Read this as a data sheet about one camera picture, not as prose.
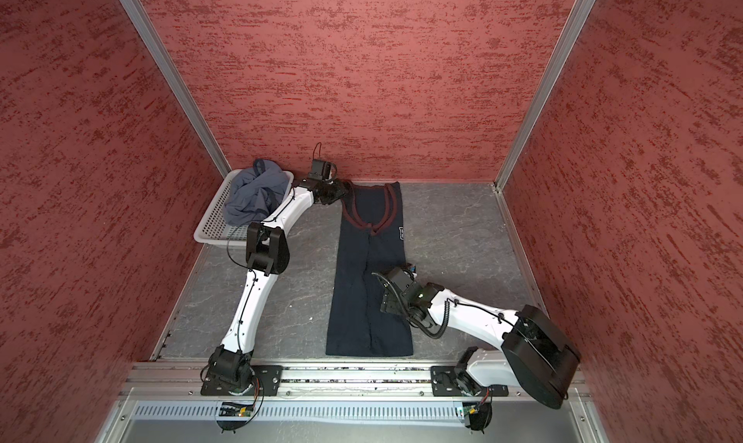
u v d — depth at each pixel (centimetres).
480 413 73
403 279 67
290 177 110
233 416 72
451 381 74
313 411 77
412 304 64
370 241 102
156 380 76
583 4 73
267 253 70
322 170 91
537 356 42
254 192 105
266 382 73
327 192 96
